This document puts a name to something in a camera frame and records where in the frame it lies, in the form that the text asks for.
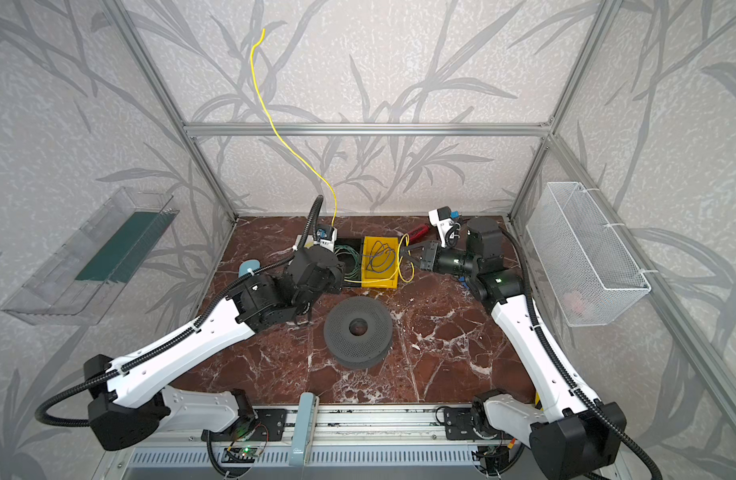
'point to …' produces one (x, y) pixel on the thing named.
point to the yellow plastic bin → (368, 244)
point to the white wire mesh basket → (591, 269)
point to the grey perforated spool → (358, 332)
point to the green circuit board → (245, 451)
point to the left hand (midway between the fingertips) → (342, 253)
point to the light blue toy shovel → (252, 264)
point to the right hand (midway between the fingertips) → (402, 244)
